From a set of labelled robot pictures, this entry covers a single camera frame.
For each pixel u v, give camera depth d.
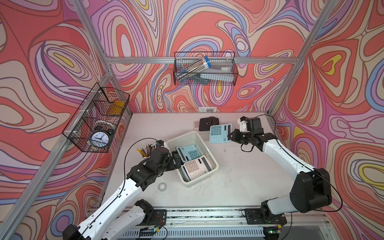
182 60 0.88
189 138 0.90
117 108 0.78
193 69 0.79
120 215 0.51
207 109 1.22
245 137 0.72
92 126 0.75
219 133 0.88
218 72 0.88
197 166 0.84
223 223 0.73
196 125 1.11
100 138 0.68
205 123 1.08
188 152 0.93
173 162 0.67
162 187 0.83
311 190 0.42
